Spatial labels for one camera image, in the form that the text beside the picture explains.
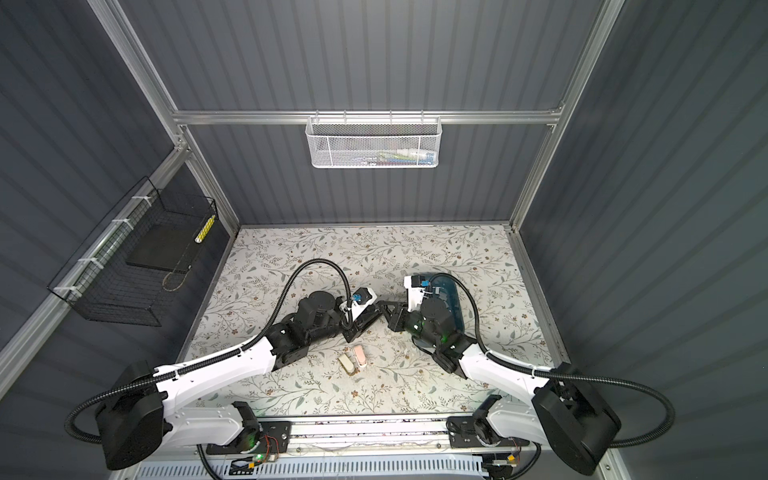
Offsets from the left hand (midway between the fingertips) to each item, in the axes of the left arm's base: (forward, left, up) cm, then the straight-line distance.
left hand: (372, 306), depth 78 cm
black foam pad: (+14, +51, +11) cm, 54 cm away
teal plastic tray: (+12, -23, -11) cm, 28 cm away
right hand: (0, -3, -1) cm, 3 cm away
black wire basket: (+8, +58, +10) cm, 60 cm away
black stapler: (-7, +2, +5) cm, 9 cm away
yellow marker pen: (+20, +46, +10) cm, 51 cm away
